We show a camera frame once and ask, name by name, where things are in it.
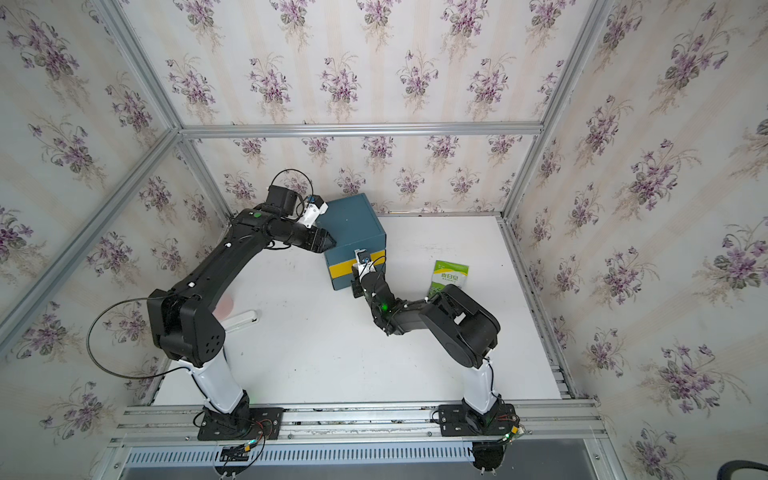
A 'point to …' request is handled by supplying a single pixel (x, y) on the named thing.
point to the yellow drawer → (346, 268)
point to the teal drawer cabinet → (354, 222)
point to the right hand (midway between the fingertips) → (361, 266)
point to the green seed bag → (447, 273)
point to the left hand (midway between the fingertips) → (329, 242)
